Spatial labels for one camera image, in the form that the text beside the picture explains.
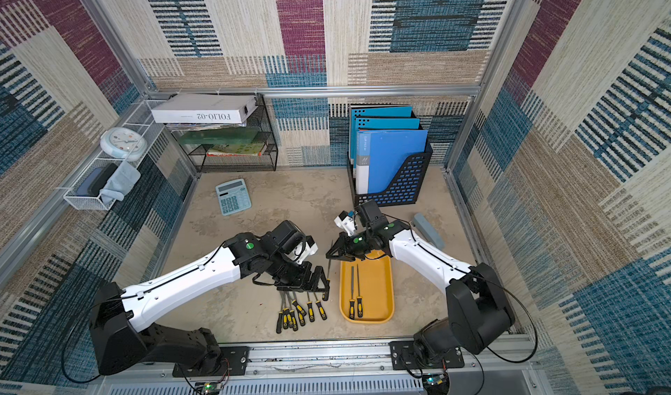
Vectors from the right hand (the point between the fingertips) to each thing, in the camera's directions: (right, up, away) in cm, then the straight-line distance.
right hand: (326, 254), depth 79 cm
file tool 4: (-13, -18, +2) cm, 22 cm away
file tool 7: (-5, -18, +3) cm, 18 cm away
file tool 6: (-8, -18, +2) cm, 20 cm away
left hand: (-2, -7, -8) cm, 11 cm away
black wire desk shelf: (-37, +36, +22) cm, 56 cm away
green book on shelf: (-37, +39, +17) cm, 56 cm away
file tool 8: (-2, -18, +3) cm, 18 cm away
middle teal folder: (+19, +43, +18) cm, 51 cm away
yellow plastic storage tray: (+16, -10, +11) cm, 22 cm away
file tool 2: (+10, -15, +5) cm, 19 cm away
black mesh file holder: (+28, +20, +20) cm, 40 cm away
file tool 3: (-14, -19, +2) cm, 24 cm away
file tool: (+8, -16, +4) cm, 18 cm away
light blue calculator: (-40, +17, +29) cm, 52 cm away
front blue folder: (+19, +32, +15) cm, 40 cm away
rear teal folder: (+17, +49, +22) cm, 57 cm away
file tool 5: (-11, -18, +2) cm, 21 cm away
